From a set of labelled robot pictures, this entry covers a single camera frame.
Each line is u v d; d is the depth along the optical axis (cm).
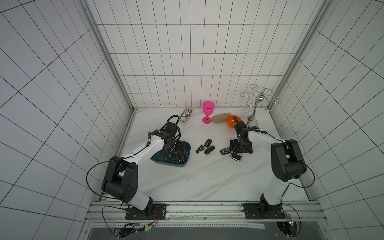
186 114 113
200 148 95
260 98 87
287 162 49
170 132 70
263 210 65
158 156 92
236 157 92
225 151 94
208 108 100
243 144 79
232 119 103
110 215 73
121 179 44
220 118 107
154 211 72
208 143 98
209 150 95
